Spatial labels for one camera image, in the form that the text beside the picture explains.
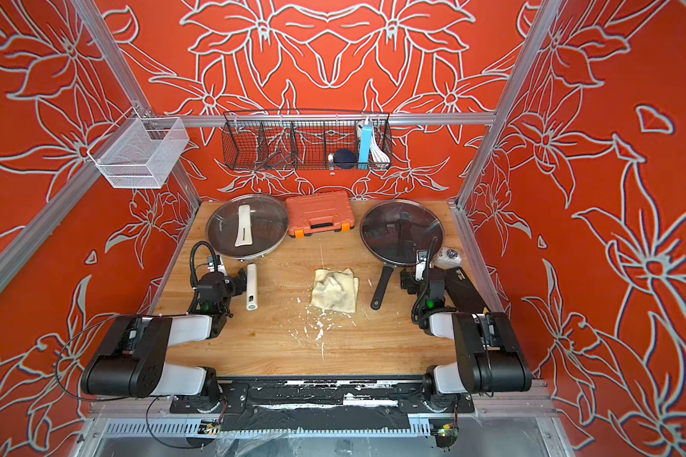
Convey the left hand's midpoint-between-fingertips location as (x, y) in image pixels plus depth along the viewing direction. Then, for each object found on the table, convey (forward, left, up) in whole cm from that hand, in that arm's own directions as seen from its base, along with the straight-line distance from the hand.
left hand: (229, 270), depth 92 cm
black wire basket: (+41, -23, +24) cm, 53 cm away
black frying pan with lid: (+27, -57, -7) cm, 64 cm away
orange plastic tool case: (+28, -27, 0) cm, 39 cm away
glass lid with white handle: (+13, -5, +8) cm, 16 cm away
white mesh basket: (+27, +31, +27) cm, 49 cm away
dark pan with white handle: (+5, -7, +7) cm, 11 cm away
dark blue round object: (+32, -37, +23) cm, 54 cm away
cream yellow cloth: (-3, -36, -4) cm, 36 cm away
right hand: (+5, -62, +1) cm, 63 cm away
